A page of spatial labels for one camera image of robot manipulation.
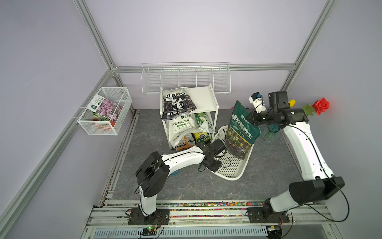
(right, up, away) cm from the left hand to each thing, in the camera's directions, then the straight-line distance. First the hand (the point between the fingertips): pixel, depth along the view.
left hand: (214, 167), depth 83 cm
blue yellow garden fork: (-23, -5, +6) cm, 24 cm away
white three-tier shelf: (-6, +38, -5) cm, 38 cm away
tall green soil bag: (+15, +21, -3) cm, 26 cm away
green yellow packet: (-7, +16, +18) cm, 25 cm away
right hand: (+17, +29, -7) cm, 34 cm away
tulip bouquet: (+48, +32, -7) cm, 58 cm away
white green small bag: (-6, +26, -3) cm, 26 cm away
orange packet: (-16, +14, +12) cm, 24 cm away
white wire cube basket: (-62, +25, -8) cm, 67 cm away
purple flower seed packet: (-57, +33, -9) cm, 66 cm away
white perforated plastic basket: (+12, -2, +6) cm, 13 cm away
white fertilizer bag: (-19, +24, +2) cm, 30 cm away
